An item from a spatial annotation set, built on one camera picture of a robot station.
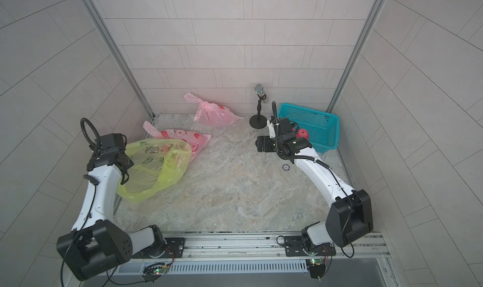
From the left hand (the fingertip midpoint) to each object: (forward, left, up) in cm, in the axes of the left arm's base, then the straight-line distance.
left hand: (120, 163), depth 77 cm
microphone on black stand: (+37, -59, -13) cm, 71 cm away
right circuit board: (-34, -80, -18) cm, 88 cm away
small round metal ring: (+7, -72, -14) cm, 74 cm away
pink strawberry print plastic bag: (+18, -26, -7) cm, 32 cm away
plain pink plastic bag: (+33, -33, -4) cm, 47 cm away
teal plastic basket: (+32, -97, -13) cm, 103 cm away
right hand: (+11, -60, +3) cm, 61 cm away
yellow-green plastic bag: (+5, -10, -8) cm, 13 cm away
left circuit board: (-35, -20, -14) cm, 43 cm away
